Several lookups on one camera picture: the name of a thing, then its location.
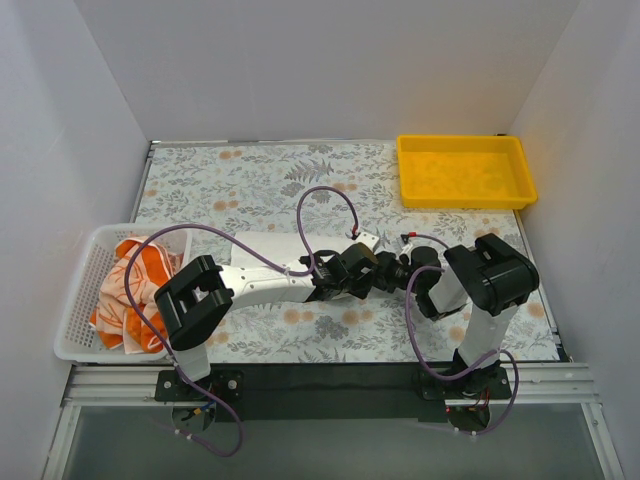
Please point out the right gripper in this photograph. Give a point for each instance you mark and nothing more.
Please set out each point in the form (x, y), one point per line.
(405, 267)

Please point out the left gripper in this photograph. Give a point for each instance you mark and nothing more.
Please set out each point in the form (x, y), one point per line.
(346, 272)

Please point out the white towel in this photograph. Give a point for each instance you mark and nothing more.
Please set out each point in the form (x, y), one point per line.
(284, 249)

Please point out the orange patterned towel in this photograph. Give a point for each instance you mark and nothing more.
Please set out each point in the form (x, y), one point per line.
(126, 315)

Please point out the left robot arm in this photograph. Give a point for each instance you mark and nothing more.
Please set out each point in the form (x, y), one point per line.
(193, 303)

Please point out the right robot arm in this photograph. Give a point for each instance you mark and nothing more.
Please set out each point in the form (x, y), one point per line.
(491, 277)

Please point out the yellow plastic tray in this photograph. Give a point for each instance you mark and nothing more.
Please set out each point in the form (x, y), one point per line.
(464, 172)

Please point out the white plastic basket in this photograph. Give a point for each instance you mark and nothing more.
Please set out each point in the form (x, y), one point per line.
(76, 340)

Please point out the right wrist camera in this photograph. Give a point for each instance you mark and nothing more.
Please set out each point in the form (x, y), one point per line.
(407, 244)

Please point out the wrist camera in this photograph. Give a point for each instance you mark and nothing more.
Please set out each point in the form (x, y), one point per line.
(407, 244)
(372, 241)

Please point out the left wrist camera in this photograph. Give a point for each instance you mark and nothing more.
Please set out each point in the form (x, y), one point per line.
(372, 241)

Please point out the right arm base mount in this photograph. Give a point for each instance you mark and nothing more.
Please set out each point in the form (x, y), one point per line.
(477, 388)

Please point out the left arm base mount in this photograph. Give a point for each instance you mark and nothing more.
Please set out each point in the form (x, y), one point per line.
(226, 384)

